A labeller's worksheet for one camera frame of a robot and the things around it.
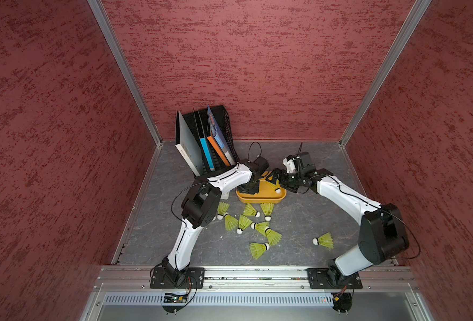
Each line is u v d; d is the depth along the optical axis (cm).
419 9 71
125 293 71
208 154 87
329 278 71
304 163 69
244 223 85
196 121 87
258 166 79
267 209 89
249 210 88
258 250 80
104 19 73
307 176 68
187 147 85
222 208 90
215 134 82
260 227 85
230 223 88
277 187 97
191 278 74
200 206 55
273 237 83
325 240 81
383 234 45
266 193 99
